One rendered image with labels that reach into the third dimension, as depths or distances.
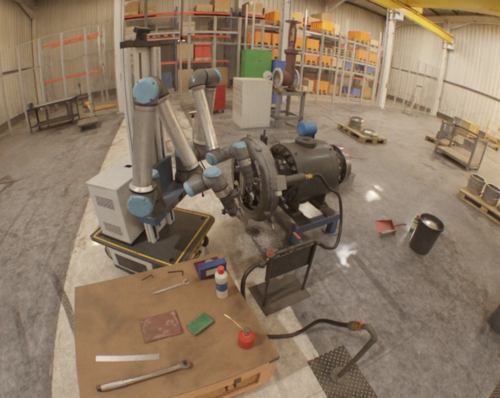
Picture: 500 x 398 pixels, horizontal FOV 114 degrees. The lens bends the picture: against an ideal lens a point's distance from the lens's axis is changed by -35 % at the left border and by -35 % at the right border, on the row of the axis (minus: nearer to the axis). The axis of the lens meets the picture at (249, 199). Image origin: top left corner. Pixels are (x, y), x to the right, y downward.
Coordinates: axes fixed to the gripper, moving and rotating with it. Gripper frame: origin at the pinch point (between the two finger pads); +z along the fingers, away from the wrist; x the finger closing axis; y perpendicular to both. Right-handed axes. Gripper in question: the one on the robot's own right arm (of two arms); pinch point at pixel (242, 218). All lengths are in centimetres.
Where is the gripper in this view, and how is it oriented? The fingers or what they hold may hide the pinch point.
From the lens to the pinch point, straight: 150.0
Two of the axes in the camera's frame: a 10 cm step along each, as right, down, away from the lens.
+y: -9.2, 2.3, 3.2
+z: 3.7, 7.6, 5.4
